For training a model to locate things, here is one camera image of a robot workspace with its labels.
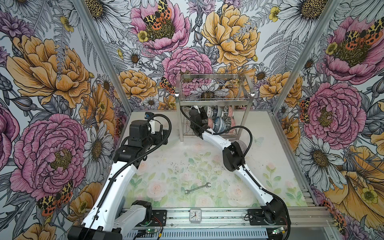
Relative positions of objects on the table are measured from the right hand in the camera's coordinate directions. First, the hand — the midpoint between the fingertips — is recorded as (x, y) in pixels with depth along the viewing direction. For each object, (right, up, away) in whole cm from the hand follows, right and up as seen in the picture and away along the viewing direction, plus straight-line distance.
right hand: (203, 109), depth 107 cm
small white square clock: (-6, -55, -33) cm, 64 cm away
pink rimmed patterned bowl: (+19, -2, -1) cm, 19 cm away
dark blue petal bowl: (+12, -2, 0) cm, 12 cm away
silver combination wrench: (-10, -47, -25) cm, 54 cm away
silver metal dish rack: (+7, +16, +4) cm, 18 cm away
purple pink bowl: (+17, -20, -35) cm, 44 cm away
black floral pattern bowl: (+4, -10, -8) cm, 13 cm away
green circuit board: (-28, -62, -35) cm, 76 cm away
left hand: (-24, -16, -32) cm, 43 cm away
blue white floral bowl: (+10, -11, -8) cm, 16 cm away
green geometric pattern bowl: (+4, -2, -1) cm, 5 cm away
